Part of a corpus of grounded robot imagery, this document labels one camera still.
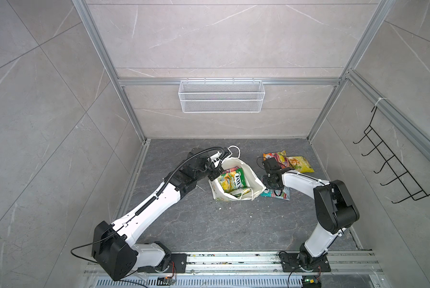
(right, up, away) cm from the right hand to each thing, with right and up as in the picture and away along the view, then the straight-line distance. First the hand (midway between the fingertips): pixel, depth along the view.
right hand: (269, 182), depth 97 cm
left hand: (-27, +15, -22) cm, 38 cm away
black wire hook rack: (+39, +5, -34) cm, 52 cm away
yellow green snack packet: (-23, +1, -6) cm, 24 cm away
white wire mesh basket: (-40, +48, +4) cm, 63 cm away
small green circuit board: (+9, -35, -27) cm, 45 cm away
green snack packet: (+6, -5, -5) cm, 10 cm away
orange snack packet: (+10, +14, +10) cm, 19 cm away
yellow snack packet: (+19, +10, +4) cm, 22 cm away
